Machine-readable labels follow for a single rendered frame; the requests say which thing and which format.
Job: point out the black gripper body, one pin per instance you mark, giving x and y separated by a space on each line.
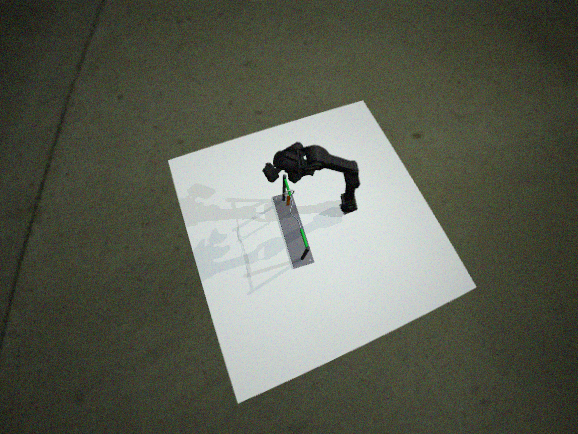
271 172

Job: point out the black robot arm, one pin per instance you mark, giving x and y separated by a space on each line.
318 158

